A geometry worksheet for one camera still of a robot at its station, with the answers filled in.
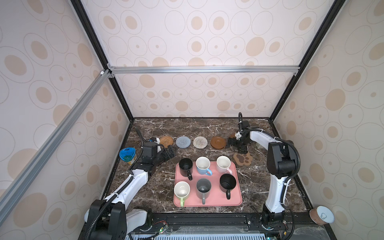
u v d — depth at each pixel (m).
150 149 0.65
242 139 0.84
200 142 1.06
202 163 0.89
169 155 0.76
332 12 0.69
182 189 0.84
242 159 0.97
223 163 0.90
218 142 1.06
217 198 0.81
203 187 0.83
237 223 0.75
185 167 0.90
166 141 1.06
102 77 0.84
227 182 0.85
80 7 0.67
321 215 0.71
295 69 0.90
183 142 1.06
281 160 0.55
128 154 0.87
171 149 0.76
